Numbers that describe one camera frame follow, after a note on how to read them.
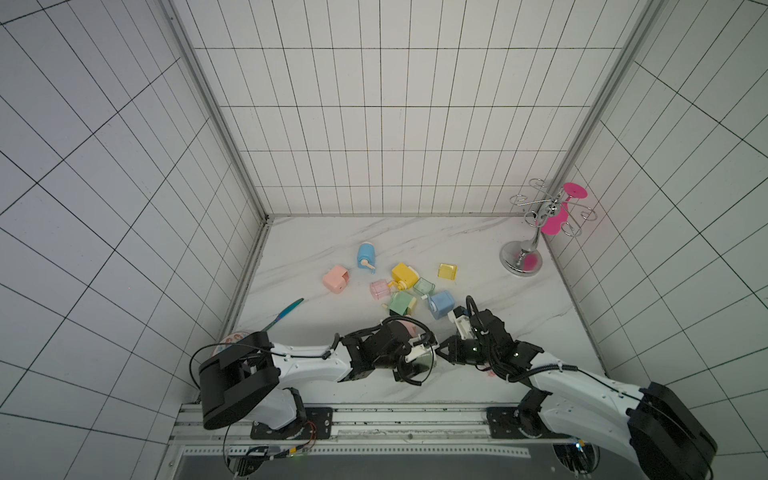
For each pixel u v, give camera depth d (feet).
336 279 3.18
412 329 2.15
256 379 1.38
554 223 2.76
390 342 2.01
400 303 2.95
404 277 3.20
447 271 3.30
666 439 1.30
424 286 3.27
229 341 1.51
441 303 2.86
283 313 3.04
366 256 3.28
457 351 2.33
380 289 3.18
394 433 2.38
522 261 3.49
